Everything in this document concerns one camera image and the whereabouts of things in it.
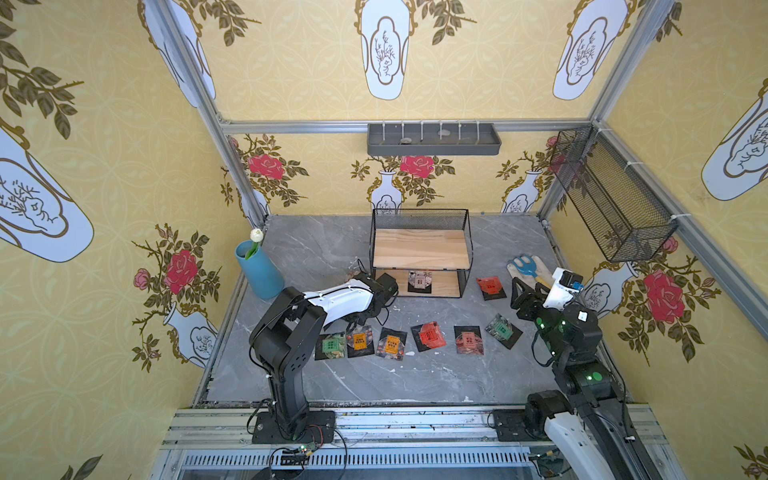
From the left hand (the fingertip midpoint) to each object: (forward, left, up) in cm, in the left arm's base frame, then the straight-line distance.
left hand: (339, 311), depth 91 cm
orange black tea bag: (-9, -6, -2) cm, 11 cm away
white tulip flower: (+9, +19, +26) cm, 33 cm away
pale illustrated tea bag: (+11, -26, -2) cm, 28 cm away
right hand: (-4, -46, +21) cm, 51 cm away
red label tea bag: (-7, -27, -3) cm, 28 cm away
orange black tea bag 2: (-9, -15, -3) cm, 18 cm away
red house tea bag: (-9, -38, -2) cm, 39 cm away
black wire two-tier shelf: (+12, -27, +13) cm, 32 cm away
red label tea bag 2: (+8, -50, -3) cm, 50 cm away
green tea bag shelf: (-9, +2, -3) cm, 10 cm away
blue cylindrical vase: (+9, +23, +9) cm, 27 cm away
